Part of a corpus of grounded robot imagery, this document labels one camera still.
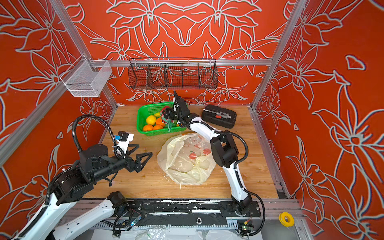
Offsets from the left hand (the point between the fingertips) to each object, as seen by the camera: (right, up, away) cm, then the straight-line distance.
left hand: (145, 149), depth 60 cm
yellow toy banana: (-6, +16, +50) cm, 53 cm away
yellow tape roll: (+63, -35, +10) cm, 73 cm away
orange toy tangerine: (-4, +7, +38) cm, 39 cm away
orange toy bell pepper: (-4, +11, +44) cm, 45 cm away
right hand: (+2, +18, +31) cm, 36 cm away
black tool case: (+39, +15, +43) cm, 60 cm away
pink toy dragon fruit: (+6, +11, +27) cm, 30 cm away
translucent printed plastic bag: (+16, -12, +30) cm, 36 cm away
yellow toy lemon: (-9, +12, +43) cm, 46 cm away
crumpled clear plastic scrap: (+3, -41, +7) cm, 41 cm away
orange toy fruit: (-10, +7, +38) cm, 39 cm away
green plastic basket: (-13, +20, +50) cm, 55 cm away
